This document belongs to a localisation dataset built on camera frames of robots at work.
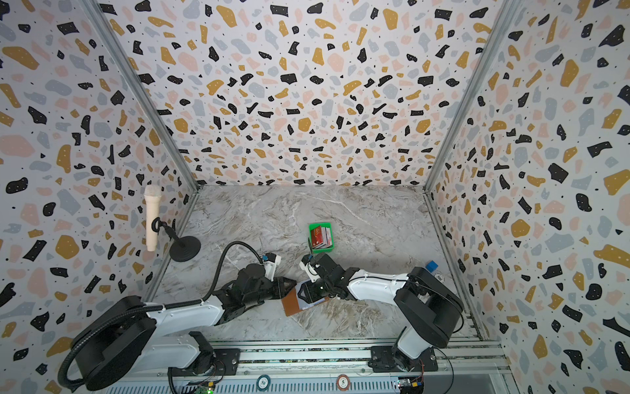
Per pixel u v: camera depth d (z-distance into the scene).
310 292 0.75
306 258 0.80
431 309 0.45
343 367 0.74
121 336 0.42
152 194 0.77
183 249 0.97
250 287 0.67
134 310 0.44
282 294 0.74
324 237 1.00
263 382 0.70
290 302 0.85
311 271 0.77
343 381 0.71
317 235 1.01
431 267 0.94
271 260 0.79
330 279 0.68
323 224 1.05
